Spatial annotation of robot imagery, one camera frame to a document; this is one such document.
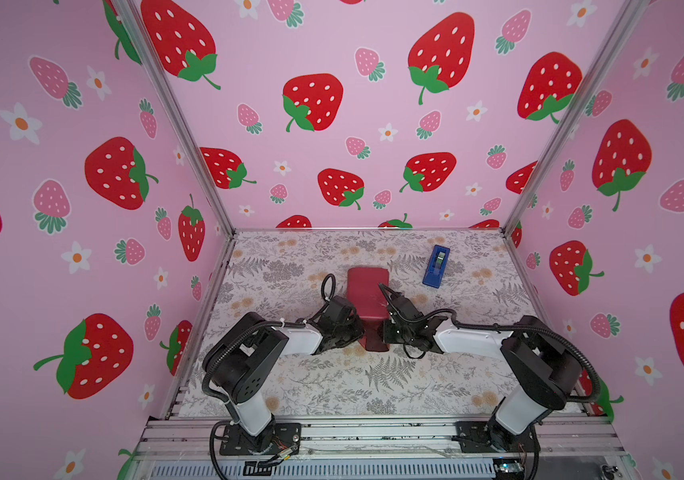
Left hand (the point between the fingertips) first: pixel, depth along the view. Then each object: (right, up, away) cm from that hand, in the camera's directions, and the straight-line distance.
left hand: (369, 329), depth 92 cm
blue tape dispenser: (+25, +20, +12) cm, 34 cm away
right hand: (+3, 0, -1) cm, 3 cm away
